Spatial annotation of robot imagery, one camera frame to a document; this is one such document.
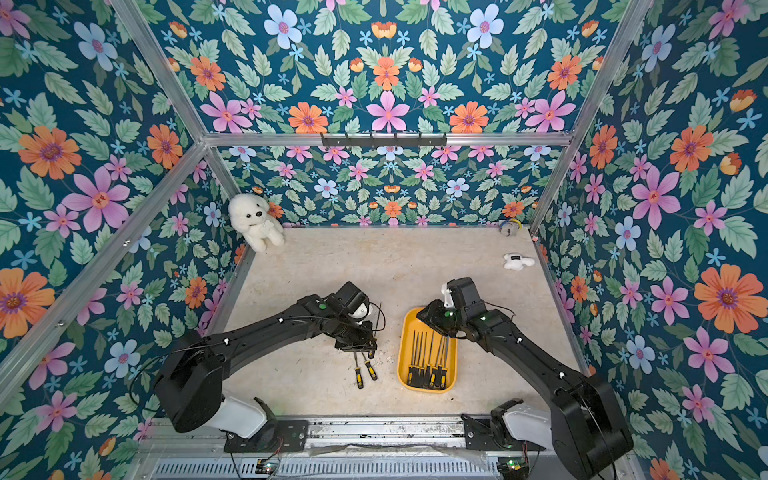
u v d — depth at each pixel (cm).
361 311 71
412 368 83
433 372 84
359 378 82
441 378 82
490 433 73
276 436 68
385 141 93
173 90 80
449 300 76
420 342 89
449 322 71
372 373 84
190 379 43
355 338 72
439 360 86
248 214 101
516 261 107
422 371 84
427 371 84
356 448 72
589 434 40
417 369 84
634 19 69
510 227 115
